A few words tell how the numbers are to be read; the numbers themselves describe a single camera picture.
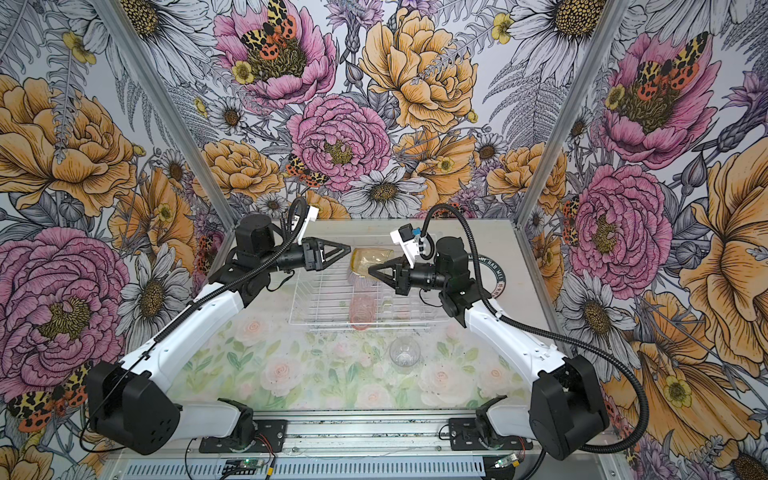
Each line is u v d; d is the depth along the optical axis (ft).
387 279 2.29
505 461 2.35
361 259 2.47
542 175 3.50
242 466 2.32
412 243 2.14
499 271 3.35
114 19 2.35
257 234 1.89
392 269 2.20
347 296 3.29
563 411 1.32
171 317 3.04
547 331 1.51
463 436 2.42
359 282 3.20
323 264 2.07
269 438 2.42
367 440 2.45
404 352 2.87
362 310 3.06
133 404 1.29
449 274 2.01
